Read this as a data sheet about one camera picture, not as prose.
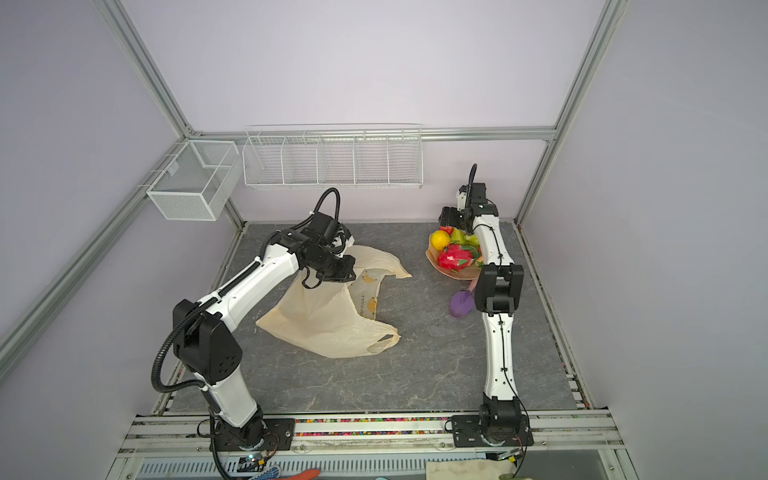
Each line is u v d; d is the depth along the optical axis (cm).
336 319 83
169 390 45
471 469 68
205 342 45
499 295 69
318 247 65
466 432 74
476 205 84
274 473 69
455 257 98
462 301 96
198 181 100
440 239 105
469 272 102
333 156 99
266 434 73
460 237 105
